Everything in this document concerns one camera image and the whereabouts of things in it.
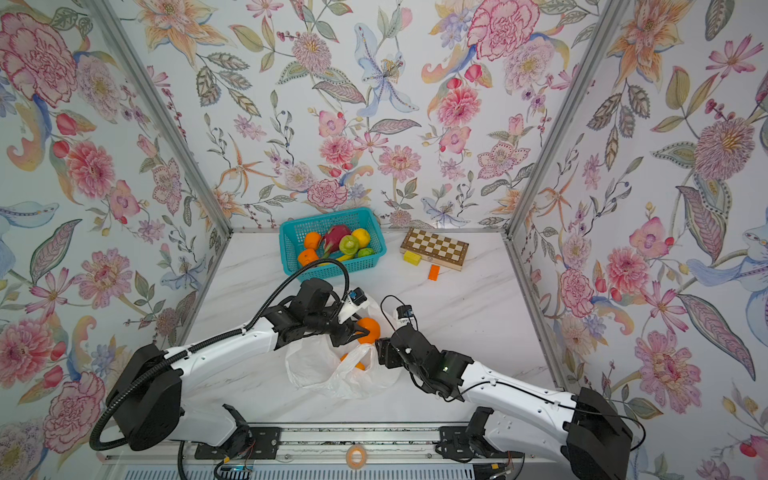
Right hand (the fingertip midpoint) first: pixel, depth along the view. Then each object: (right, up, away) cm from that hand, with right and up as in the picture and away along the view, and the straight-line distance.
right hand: (384, 340), depth 80 cm
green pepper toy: (-12, +27, +23) cm, 37 cm away
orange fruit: (-26, +29, +30) cm, 49 cm away
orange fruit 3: (-3, +3, -1) cm, 4 cm away
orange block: (+18, +17, +29) cm, 38 cm away
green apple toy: (-7, +24, +26) cm, 36 cm away
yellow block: (+10, +22, +30) cm, 39 cm away
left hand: (-5, +3, -1) cm, 6 cm away
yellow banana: (-16, +22, +30) cm, 41 cm away
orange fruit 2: (-27, +23, +26) cm, 44 cm away
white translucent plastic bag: (-8, -7, -4) cm, 11 cm away
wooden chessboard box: (+19, +26, +33) cm, 46 cm away
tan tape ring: (-8, -26, -8) cm, 28 cm away
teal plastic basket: (-35, +31, +32) cm, 57 cm away
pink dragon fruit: (-19, +29, +30) cm, 46 cm away
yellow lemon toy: (-8, +30, +30) cm, 44 cm away
